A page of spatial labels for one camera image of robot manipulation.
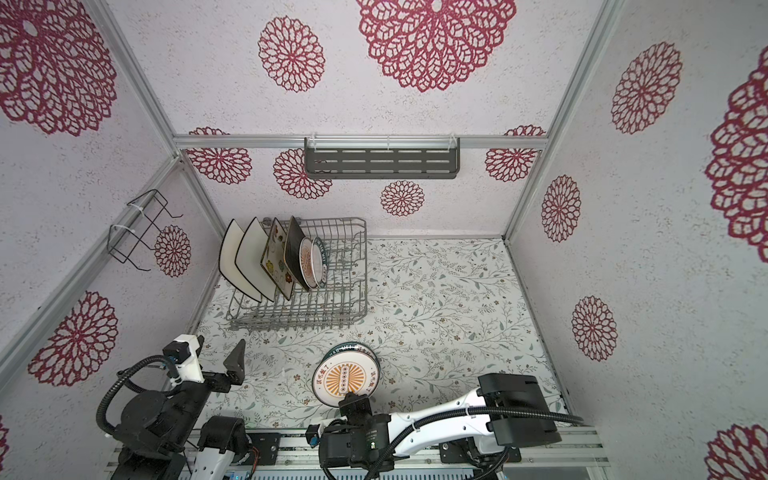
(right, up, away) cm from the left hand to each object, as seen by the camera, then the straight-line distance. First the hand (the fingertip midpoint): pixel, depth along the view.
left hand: (224, 345), depth 65 cm
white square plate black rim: (-12, +19, +23) cm, 32 cm away
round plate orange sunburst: (+24, -11, +14) cm, 30 cm away
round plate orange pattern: (+8, +19, +37) cm, 43 cm away
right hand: (+26, -14, +8) cm, 31 cm away
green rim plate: (+11, +18, +43) cm, 48 cm away
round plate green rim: (+25, -7, +25) cm, 36 cm away
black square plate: (+5, +22, +32) cm, 39 cm away
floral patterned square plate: (0, +19, +29) cm, 34 cm away
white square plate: (-7, +19, +27) cm, 34 cm away
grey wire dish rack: (+20, +6, +38) cm, 43 cm away
